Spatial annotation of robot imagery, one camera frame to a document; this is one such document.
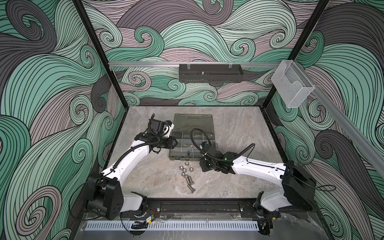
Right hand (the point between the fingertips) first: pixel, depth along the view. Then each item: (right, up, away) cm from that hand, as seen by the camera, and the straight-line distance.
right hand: (201, 164), depth 83 cm
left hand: (-15, +13, 0) cm, 20 cm away
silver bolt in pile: (-7, -9, -1) cm, 11 cm away
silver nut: (-12, -4, +5) cm, 13 cm away
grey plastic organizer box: (-6, +20, -9) cm, 23 cm away
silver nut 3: (-5, -5, +4) cm, 8 cm away
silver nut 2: (-10, -7, +2) cm, 12 cm away
